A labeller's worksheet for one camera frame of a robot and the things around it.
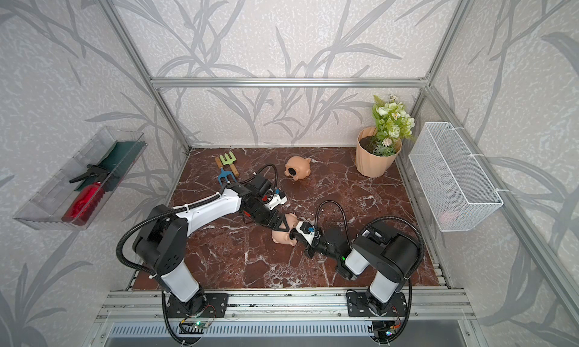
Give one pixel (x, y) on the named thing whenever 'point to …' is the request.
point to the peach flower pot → (368, 164)
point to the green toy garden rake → (230, 160)
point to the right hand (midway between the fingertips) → (294, 232)
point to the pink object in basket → (448, 216)
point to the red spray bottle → (84, 204)
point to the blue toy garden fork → (225, 173)
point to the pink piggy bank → (284, 237)
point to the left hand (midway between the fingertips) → (281, 228)
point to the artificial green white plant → (392, 124)
